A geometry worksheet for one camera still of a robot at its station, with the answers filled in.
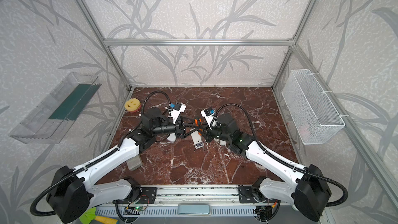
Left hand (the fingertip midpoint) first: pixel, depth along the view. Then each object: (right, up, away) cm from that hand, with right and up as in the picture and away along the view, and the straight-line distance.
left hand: (196, 122), depth 69 cm
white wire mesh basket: (+48, +2, -8) cm, 49 cm away
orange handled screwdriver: (0, 0, +2) cm, 2 cm away
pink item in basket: (+51, -5, +3) cm, 51 cm away
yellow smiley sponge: (-47, +6, +36) cm, 60 cm away
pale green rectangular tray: (-1, -38, -3) cm, 38 cm away
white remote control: (-1, -13, +21) cm, 25 cm away
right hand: (+1, -1, +6) cm, 6 cm away
